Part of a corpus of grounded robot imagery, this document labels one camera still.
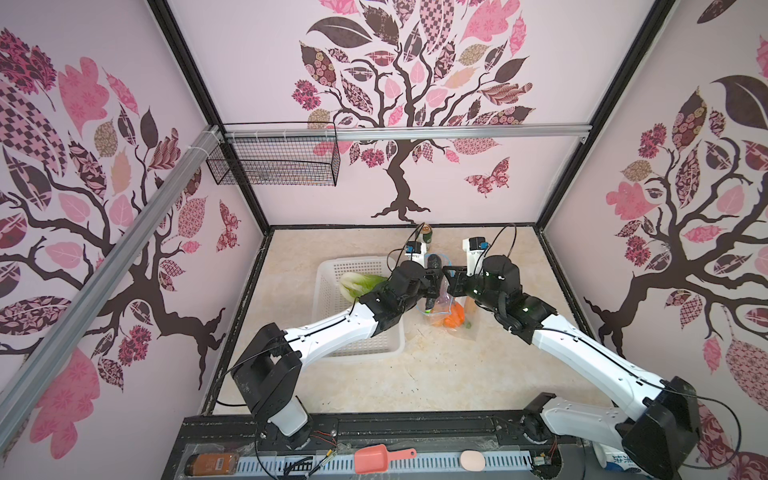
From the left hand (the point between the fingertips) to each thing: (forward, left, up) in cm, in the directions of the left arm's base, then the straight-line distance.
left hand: (441, 276), depth 79 cm
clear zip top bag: (-11, 0, 0) cm, 11 cm away
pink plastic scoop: (-40, +18, -20) cm, 48 cm away
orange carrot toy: (-5, -6, -12) cm, 14 cm away
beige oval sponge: (-40, -6, -20) cm, 45 cm away
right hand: (0, 0, +5) cm, 5 cm away
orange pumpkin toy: (-6, -4, -16) cm, 17 cm away
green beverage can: (+27, 0, -12) cm, 29 cm away
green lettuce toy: (+5, +26, -12) cm, 29 cm away
